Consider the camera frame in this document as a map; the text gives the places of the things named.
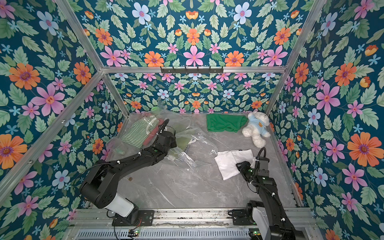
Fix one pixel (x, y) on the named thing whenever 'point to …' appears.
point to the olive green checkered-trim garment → (183, 133)
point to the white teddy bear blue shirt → (256, 128)
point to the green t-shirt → (225, 122)
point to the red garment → (151, 136)
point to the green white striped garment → (136, 135)
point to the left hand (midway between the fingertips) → (174, 136)
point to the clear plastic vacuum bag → (201, 150)
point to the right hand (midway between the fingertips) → (240, 164)
